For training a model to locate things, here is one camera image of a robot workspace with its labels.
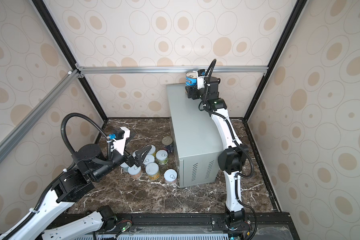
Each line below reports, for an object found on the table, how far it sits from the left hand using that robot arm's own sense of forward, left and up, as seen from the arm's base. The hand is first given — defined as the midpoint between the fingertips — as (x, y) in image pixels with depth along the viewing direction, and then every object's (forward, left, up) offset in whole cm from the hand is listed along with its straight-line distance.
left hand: (144, 141), depth 56 cm
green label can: (+13, -1, -36) cm, 38 cm away
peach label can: (+3, +14, -35) cm, 38 cm away
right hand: (+41, -20, -3) cm, 45 cm away
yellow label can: (+3, +3, -33) cm, 33 cm away
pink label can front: (0, -7, -35) cm, 35 cm away
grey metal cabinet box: (+5, -20, -7) cm, 22 cm away
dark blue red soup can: (+21, -4, -32) cm, 39 cm away
